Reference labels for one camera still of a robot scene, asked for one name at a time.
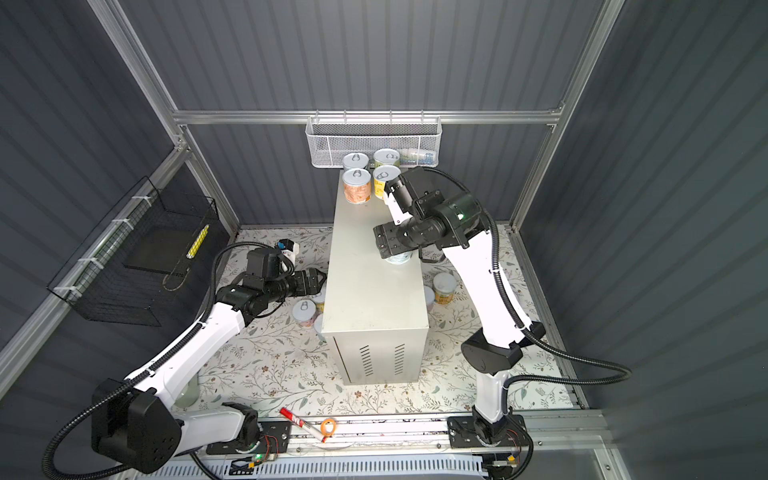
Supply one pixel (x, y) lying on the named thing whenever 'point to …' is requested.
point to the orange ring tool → (323, 427)
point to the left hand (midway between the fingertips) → (312, 276)
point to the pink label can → (304, 312)
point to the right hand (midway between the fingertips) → (393, 241)
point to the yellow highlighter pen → (197, 243)
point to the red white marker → (294, 418)
